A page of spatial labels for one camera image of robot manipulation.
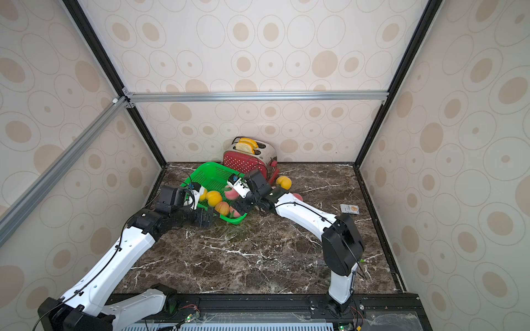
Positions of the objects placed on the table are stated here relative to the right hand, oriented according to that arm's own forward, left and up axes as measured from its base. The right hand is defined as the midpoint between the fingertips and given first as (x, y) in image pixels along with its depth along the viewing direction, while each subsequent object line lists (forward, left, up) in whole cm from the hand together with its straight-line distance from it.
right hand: (236, 201), depth 83 cm
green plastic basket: (+26, +20, -14) cm, 36 cm away
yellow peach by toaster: (+20, -20, -11) cm, 30 cm away
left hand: (-7, +7, +4) cm, 11 cm away
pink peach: (+11, +5, -10) cm, 15 cm away
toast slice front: (+30, -1, +5) cm, 31 cm away
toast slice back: (+34, +1, +5) cm, 34 cm away
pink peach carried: (+2, +2, -11) cm, 12 cm away
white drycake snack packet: (+10, -52, -17) cm, 55 cm away
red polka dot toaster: (+25, -2, +3) cm, 25 cm away
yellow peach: (+7, +13, -8) cm, 17 cm away
